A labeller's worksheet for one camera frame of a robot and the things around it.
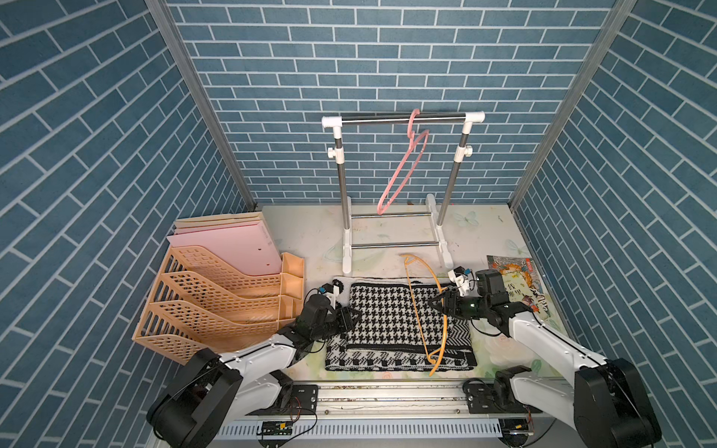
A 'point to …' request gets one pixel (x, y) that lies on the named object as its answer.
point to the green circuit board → (277, 427)
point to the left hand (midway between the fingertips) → (364, 318)
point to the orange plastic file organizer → (224, 283)
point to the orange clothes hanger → (407, 257)
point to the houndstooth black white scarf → (398, 316)
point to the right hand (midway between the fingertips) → (436, 305)
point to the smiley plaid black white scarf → (342, 356)
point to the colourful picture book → (521, 282)
